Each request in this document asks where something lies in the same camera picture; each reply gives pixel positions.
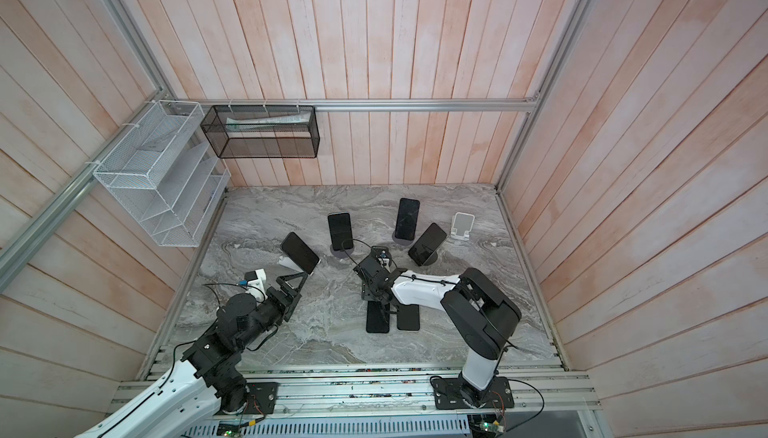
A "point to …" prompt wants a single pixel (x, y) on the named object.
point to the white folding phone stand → (462, 226)
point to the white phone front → (408, 317)
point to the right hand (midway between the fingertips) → (374, 288)
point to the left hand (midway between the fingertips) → (307, 289)
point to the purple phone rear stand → (407, 219)
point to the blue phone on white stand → (294, 247)
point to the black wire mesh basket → (262, 131)
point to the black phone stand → (378, 317)
